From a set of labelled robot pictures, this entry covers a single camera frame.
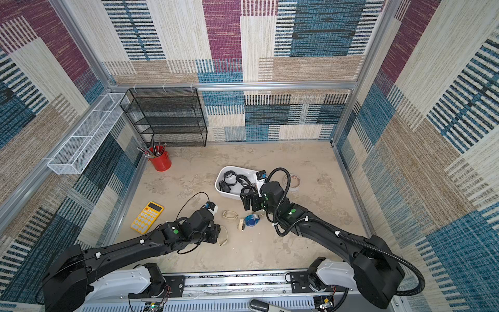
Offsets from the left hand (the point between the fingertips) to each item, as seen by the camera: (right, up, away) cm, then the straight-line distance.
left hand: (222, 231), depth 81 cm
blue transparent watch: (+12, +3, +6) cm, 14 cm away
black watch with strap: (+7, +21, +19) cm, 29 cm away
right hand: (+13, +15, +1) cm, 20 cm away
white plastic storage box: (+1, +19, +22) cm, 29 cm away
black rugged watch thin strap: (0, +23, +20) cm, 30 cm away
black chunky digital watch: (-1, +17, +13) cm, 21 cm away
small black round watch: (+10, +15, +15) cm, 23 cm away
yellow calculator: (-35, +4, +8) cm, 36 cm away
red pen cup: (-36, +28, +26) cm, 53 cm away
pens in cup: (-41, +34, +23) cm, 58 cm away
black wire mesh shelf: (-32, +54, +27) cm, 68 cm away
